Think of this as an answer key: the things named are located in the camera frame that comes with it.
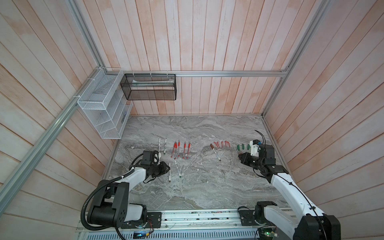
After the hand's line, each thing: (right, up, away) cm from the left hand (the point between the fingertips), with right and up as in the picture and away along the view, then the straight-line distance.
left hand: (168, 171), depth 89 cm
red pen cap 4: (+39, +15, +15) cm, 44 cm away
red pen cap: (+32, +15, +14) cm, 38 cm away
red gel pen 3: (+5, +13, +12) cm, 18 cm away
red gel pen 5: (+13, +13, +12) cm, 22 cm away
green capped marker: (+7, -3, -1) cm, 8 cm away
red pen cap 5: (+40, +17, +15) cm, 46 cm away
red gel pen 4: (+10, +14, +12) cm, 21 cm away
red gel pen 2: (+4, +12, +12) cm, 17 cm away
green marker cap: (+47, +13, +12) cm, 50 cm away
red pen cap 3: (+36, +16, +15) cm, 42 cm away
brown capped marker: (+29, +13, +12) cm, 34 cm away
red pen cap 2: (+33, +16, +15) cm, 40 cm away
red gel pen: (+3, +15, +13) cm, 19 cm away
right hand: (+42, +11, -4) cm, 44 cm away
